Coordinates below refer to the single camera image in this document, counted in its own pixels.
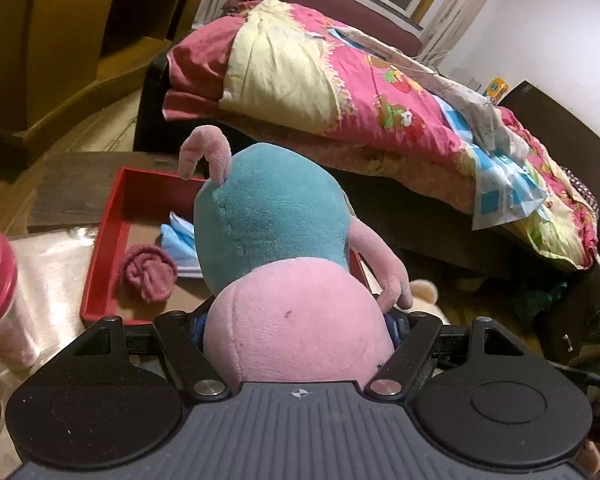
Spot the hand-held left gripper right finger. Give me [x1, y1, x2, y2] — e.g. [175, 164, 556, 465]
[364, 310, 536, 401]

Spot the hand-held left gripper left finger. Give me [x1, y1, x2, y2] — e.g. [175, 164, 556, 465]
[55, 310, 231, 403]

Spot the beige plush bear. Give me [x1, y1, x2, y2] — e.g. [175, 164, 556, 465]
[407, 279, 451, 326]

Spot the pink sock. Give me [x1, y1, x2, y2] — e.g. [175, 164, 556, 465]
[124, 244, 179, 303]

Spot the pink and teal plush pig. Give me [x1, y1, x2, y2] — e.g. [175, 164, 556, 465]
[178, 125, 413, 386]

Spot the blue face mask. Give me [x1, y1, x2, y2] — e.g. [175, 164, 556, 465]
[159, 211, 206, 279]

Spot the red cardboard box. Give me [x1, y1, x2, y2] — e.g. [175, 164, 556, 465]
[80, 166, 376, 326]

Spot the dark green cloth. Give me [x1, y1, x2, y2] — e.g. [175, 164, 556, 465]
[510, 282, 568, 326]

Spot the blue checkered sheet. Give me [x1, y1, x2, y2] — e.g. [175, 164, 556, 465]
[330, 25, 551, 231]

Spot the pink lidded cup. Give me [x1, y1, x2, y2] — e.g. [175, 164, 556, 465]
[0, 216, 41, 372]

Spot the pink printed quilt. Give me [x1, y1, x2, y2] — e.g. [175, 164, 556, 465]
[162, 0, 600, 271]

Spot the maroon headboard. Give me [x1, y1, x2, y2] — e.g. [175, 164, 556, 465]
[240, 0, 423, 56]

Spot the wooden desk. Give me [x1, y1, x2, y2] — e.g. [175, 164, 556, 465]
[0, 0, 206, 150]

